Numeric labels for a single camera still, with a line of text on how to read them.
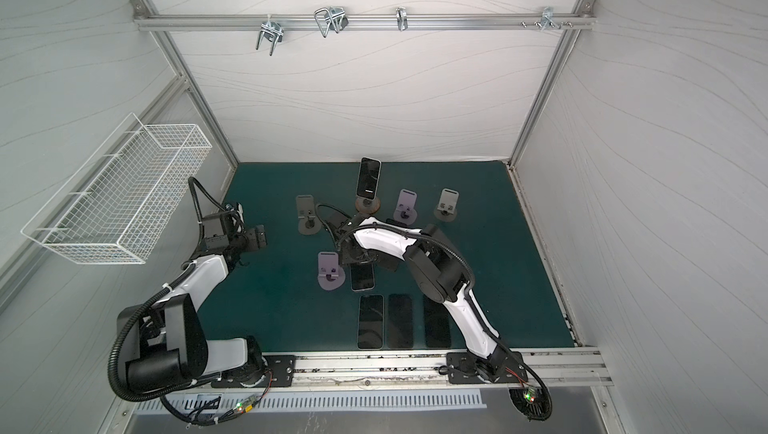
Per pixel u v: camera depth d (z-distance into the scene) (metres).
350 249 0.71
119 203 0.69
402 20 0.78
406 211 1.01
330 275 0.86
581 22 0.78
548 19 0.76
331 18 0.77
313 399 0.70
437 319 0.78
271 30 0.78
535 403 0.73
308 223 1.03
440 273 0.54
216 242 0.68
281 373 0.74
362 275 0.88
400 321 0.82
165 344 0.42
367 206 1.08
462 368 0.73
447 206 1.00
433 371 0.76
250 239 0.81
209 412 0.69
